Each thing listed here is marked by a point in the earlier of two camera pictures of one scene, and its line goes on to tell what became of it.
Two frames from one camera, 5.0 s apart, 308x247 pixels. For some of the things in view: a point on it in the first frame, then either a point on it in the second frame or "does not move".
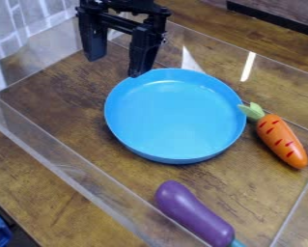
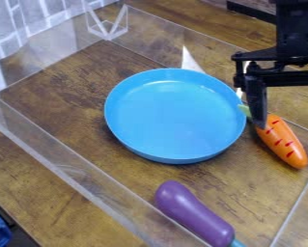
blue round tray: x=176 y=116 does not move
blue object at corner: x=1 y=236 does not move
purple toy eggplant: x=197 y=221 does not move
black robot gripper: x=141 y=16 to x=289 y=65
